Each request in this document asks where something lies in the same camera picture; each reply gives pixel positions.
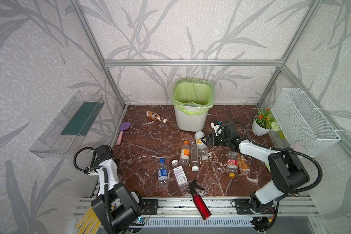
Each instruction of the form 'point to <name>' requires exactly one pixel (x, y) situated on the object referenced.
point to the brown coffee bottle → (156, 116)
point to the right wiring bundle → (263, 224)
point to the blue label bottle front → (163, 174)
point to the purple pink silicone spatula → (124, 126)
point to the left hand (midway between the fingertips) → (115, 165)
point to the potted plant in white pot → (263, 122)
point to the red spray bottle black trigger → (201, 207)
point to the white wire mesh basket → (302, 123)
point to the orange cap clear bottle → (184, 160)
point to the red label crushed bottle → (232, 164)
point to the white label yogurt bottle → (200, 144)
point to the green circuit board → (141, 219)
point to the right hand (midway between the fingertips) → (206, 134)
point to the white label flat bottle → (181, 173)
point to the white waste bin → (188, 122)
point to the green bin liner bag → (193, 96)
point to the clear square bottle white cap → (194, 159)
